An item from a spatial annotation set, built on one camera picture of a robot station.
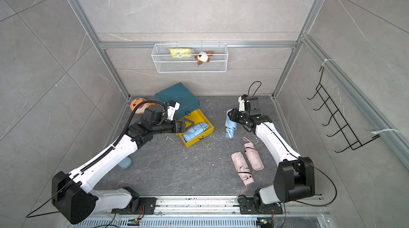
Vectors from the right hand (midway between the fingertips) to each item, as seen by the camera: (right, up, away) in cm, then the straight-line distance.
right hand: (231, 113), depth 86 cm
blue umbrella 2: (-1, -6, -6) cm, 9 cm away
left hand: (-21, -4, -12) cm, 25 cm away
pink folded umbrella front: (+5, -28, -4) cm, 29 cm away
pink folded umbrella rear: (+12, -23, 0) cm, 26 cm away
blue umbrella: (-20, -9, +2) cm, 22 cm away
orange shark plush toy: (-62, +7, +19) cm, 65 cm away
